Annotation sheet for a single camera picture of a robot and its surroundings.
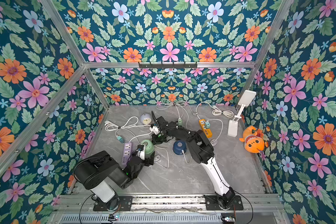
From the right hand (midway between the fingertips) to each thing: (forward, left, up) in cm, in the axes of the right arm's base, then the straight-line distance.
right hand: (155, 139), depth 96 cm
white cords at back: (+32, -18, +2) cm, 37 cm away
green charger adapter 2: (-1, +24, +1) cm, 24 cm away
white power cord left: (+16, +22, -1) cm, 27 cm away
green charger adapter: (+12, -17, +5) cm, 21 cm away
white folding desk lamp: (+14, -58, +25) cm, 65 cm away
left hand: (-8, +2, 0) cm, 9 cm away
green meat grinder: (-10, +1, +8) cm, 12 cm away
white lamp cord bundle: (+27, -56, -1) cm, 62 cm away
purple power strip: (-10, +17, 0) cm, 20 cm away
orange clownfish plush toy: (-4, -65, +4) cm, 65 cm away
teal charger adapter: (+11, -37, +4) cm, 39 cm away
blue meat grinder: (-9, -17, +8) cm, 20 cm away
